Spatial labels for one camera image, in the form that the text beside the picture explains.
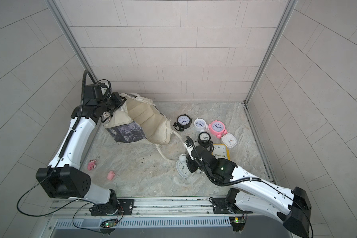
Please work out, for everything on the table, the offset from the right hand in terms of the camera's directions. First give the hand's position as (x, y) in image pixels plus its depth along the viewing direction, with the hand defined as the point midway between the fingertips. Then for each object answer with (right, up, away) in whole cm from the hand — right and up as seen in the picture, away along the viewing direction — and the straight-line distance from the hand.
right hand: (186, 158), depth 74 cm
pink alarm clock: (+21, +13, +25) cm, 35 cm away
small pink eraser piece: (-41, -11, +5) cm, 43 cm away
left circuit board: (-35, -26, -10) cm, 45 cm away
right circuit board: (+24, -28, -6) cm, 38 cm away
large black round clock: (-2, +17, +28) cm, 32 cm away
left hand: (-30, +32, +3) cm, 44 cm away
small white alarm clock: (+27, +6, +17) cm, 33 cm away
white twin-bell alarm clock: (+10, +15, +25) cm, 31 cm away
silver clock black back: (-2, -5, +3) cm, 6 cm away
